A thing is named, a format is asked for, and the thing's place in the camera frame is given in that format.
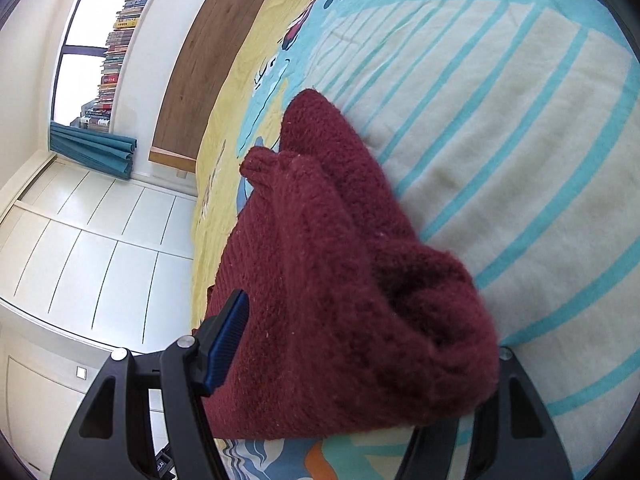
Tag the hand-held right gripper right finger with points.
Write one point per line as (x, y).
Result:
(487, 435)

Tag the white wardrobe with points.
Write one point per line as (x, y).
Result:
(100, 240)

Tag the wooden headboard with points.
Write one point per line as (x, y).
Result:
(210, 60)

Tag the window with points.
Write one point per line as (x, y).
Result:
(85, 10)

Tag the yellow dinosaur print bed cover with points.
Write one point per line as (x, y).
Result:
(500, 135)

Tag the dark red knit sweater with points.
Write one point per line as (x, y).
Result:
(325, 285)

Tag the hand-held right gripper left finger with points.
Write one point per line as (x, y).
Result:
(225, 345)

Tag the teal curtain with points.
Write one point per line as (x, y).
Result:
(95, 147)

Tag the row of books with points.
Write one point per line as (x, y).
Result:
(117, 55)

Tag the white light switch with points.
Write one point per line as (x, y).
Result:
(81, 372)

